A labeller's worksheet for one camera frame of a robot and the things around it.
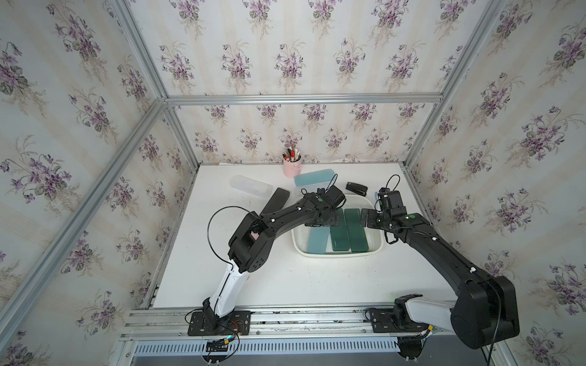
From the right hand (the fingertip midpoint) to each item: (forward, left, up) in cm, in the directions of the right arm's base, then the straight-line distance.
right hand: (375, 217), depth 86 cm
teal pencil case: (+32, +22, -14) cm, 42 cm away
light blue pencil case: (-6, +22, -9) cm, 24 cm away
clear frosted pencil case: (+24, +53, -11) cm, 60 cm away
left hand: (+1, +17, -6) cm, 18 cm away
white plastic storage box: (-3, +29, -11) cm, 31 cm away
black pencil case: (+14, +40, -10) cm, 44 cm away
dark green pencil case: (-3, +13, -10) cm, 16 cm away
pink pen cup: (+30, +33, -2) cm, 45 cm away
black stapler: (+22, +2, -10) cm, 24 cm away
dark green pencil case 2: (-3, +6, -10) cm, 12 cm away
